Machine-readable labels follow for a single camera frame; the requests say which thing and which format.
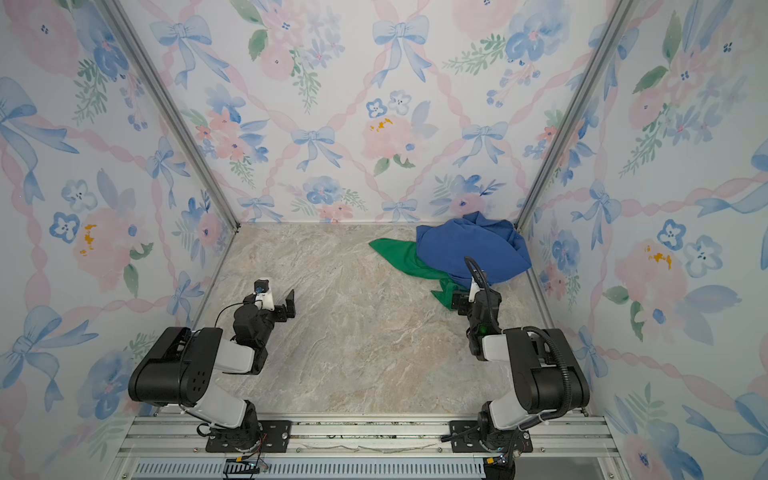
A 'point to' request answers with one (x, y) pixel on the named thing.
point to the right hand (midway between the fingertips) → (473, 286)
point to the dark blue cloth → (494, 243)
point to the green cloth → (403, 253)
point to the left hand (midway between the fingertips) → (278, 288)
